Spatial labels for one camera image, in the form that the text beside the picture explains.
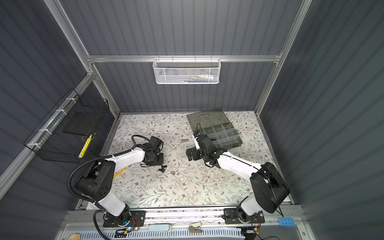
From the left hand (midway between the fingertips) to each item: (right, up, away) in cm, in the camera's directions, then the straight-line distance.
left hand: (161, 162), depth 93 cm
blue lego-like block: (+65, -24, -22) cm, 73 cm away
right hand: (+21, +8, -6) cm, 23 cm away
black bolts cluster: (+2, -4, -4) cm, 6 cm away
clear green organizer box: (+37, +26, +22) cm, 50 cm away
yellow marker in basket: (-30, +12, -26) cm, 41 cm away
